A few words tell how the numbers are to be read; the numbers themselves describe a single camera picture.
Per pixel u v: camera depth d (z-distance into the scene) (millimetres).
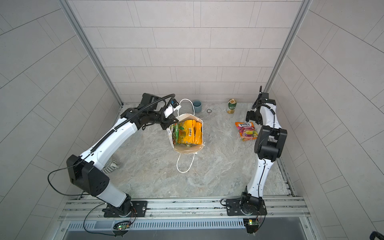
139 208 717
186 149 797
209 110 1117
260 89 789
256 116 807
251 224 689
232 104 1047
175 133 828
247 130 981
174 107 660
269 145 559
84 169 402
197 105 1084
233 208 710
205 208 735
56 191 423
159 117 644
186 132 809
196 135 811
